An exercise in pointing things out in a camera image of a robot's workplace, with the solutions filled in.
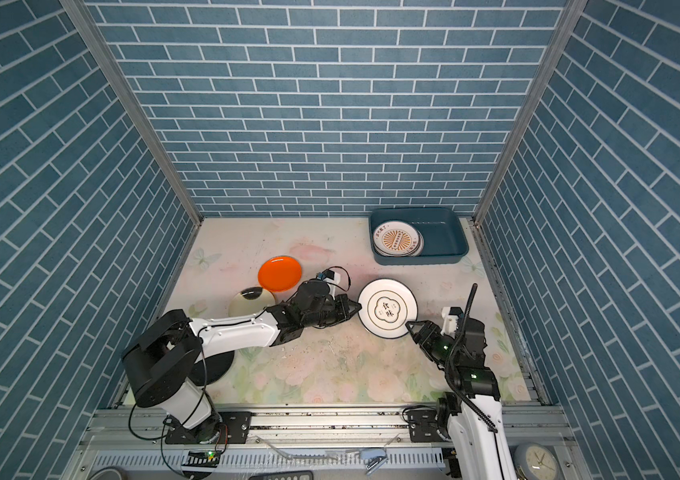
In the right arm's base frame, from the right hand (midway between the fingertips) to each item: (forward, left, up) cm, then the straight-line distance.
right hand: (408, 325), depth 80 cm
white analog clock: (-27, -29, -8) cm, 40 cm away
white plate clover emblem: (+6, +6, 0) cm, 8 cm away
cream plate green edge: (+9, +50, -10) cm, 52 cm away
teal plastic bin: (+45, -17, -10) cm, 50 cm away
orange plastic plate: (+22, +44, -11) cm, 50 cm away
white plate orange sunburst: (+39, +2, -8) cm, 40 cm away
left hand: (+3, +12, +2) cm, 13 cm away
